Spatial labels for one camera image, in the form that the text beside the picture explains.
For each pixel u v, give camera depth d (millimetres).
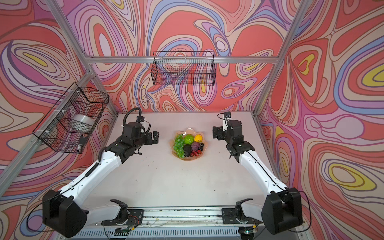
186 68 960
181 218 750
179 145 936
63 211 384
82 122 698
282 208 392
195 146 937
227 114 702
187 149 934
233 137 605
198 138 959
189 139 955
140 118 697
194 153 923
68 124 747
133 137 605
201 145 949
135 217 723
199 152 913
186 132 1017
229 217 723
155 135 733
